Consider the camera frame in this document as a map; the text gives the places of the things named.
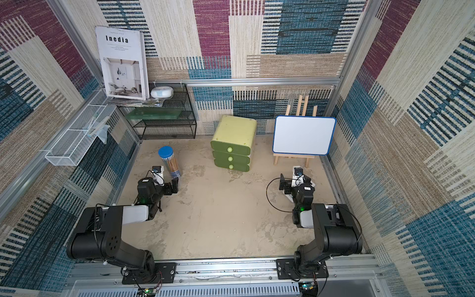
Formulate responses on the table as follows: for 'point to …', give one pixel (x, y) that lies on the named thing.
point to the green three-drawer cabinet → (232, 142)
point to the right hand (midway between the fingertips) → (293, 171)
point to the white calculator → (289, 196)
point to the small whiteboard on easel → (302, 136)
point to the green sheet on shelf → (154, 113)
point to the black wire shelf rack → (184, 127)
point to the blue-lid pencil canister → (166, 154)
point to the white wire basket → (75, 141)
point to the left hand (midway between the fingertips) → (168, 177)
